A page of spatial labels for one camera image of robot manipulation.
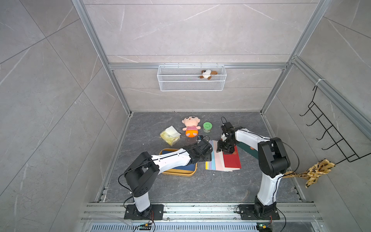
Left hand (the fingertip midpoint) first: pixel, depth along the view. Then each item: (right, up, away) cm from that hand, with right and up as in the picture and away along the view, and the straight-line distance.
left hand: (209, 153), depth 86 cm
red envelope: (+15, -6, +4) cm, 17 cm away
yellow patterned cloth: (+48, -6, -18) cm, 51 cm away
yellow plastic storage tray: (-14, -11, +1) cm, 18 cm away
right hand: (+9, 0, +9) cm, 13 cm away
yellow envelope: (-1, -9, +4) cm, 10 cm away
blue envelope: (-11, -10, +3) cm, 15 cm away
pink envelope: (+7, -5, +6) cm, 11 cm away
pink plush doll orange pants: (-11, +19, +17) cm, 28 cm away
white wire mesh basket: (-10, +51, +14) cm, 54 cm away
